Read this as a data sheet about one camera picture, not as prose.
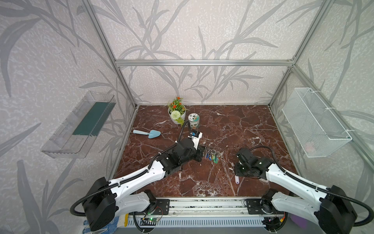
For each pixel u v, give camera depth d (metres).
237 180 0.83
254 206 0.73
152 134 1.03
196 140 0.68
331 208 0.39
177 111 0.97
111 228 0.68
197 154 0.68
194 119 1.02
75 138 0.63
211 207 0.75
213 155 0.77
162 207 0.74
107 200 0.39
